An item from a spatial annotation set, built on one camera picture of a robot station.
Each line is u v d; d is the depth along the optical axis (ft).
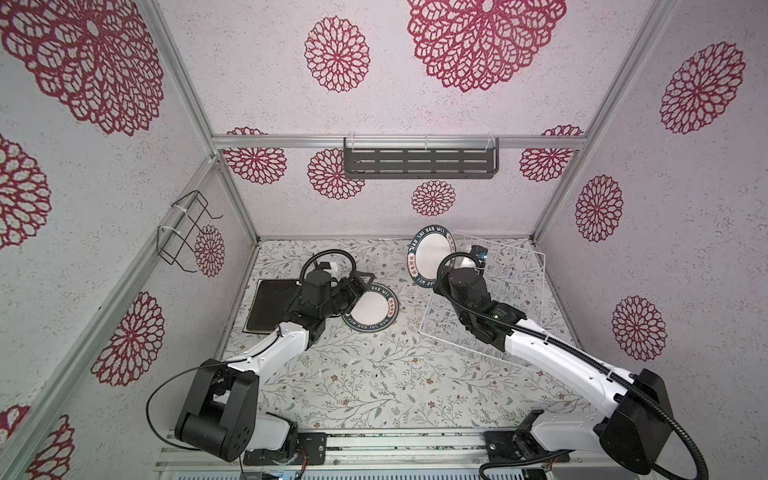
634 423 1.27
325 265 2.62
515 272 3.59
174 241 2.46
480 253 2.17
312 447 2.42
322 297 2.19
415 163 3.03
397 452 2.45
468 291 1.89
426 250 2.74
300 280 2.13
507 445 2.39
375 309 3.25
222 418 1.37
